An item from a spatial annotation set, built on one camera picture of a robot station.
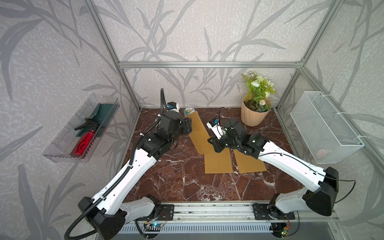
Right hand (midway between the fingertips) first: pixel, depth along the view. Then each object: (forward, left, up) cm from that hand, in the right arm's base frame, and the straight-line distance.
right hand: (207, 139), depth 73 cm
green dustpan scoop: (+11, +53, +7) cm, 55 cm away
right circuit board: (-36, -36, -26) cm, 57 cm away
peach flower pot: (+25, -31, -13) cm, 42 cm away
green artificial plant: (+33, -33, +4) cm, 47 cm away
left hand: (+5, +9, +8) cm, 13 cm away
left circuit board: (-33, +25, -24) cm, 48 cm away
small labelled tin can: (+35, +13, -16) cm, 41 cm away
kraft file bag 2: (-2, -7, -24) cm, 25 cm away
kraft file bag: (+3, +4, -1) cm, 6 cm away
